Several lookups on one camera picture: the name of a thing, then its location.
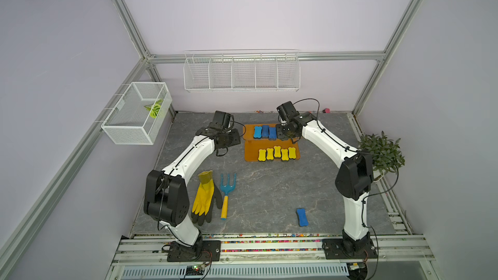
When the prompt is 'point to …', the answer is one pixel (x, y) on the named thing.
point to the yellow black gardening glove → (201, 209)
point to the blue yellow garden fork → (226, 189)
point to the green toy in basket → (154, 108)
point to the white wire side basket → (136, 116)
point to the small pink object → (327, 110)
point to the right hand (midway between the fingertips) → (281, 130)
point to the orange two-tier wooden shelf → (252, 145)
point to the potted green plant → (387, 157)
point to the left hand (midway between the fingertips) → (237, 139)
